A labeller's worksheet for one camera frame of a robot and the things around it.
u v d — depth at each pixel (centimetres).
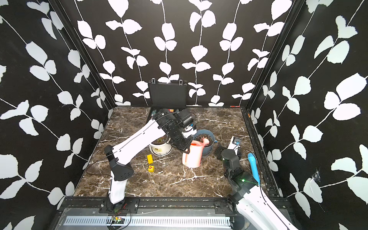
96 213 72
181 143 61
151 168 85
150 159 90
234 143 64
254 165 85
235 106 124
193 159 70
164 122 48
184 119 55
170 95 114
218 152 70
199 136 93
